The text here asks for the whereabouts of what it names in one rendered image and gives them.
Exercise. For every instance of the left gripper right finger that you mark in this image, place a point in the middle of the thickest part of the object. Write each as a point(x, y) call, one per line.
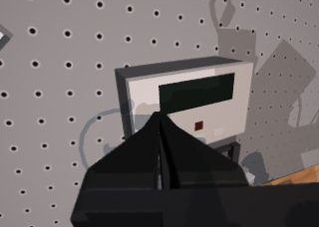
point(186, 162)

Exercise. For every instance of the grey perforated base plate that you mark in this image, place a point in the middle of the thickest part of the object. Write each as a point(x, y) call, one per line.
point(59, 105)

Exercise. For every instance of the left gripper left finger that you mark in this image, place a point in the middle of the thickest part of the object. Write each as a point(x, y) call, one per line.
point(134, 163)

